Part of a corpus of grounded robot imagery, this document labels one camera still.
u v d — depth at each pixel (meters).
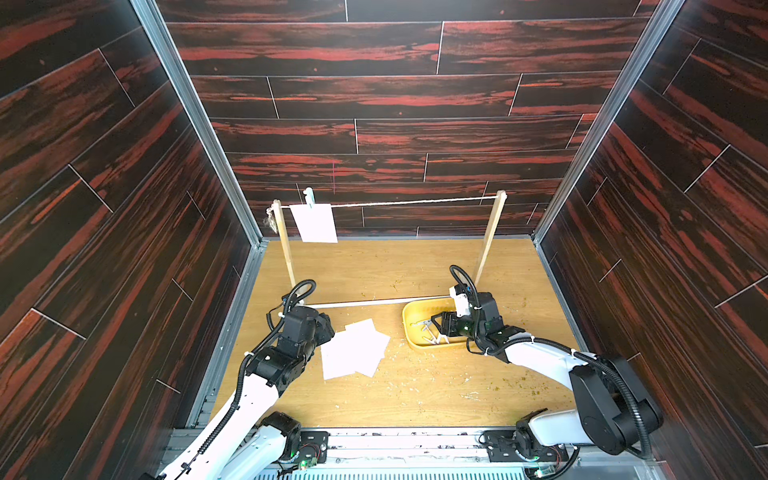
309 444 0.74
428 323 0.94
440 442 0.76
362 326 0.96
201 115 0.84
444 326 0.80
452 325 0.79
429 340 0.91
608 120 0.84
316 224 0.72
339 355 0.91
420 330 0.94
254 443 0.58
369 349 0.91
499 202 0.68
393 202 0.68
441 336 0.81
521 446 0.66
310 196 0.63
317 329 0.62
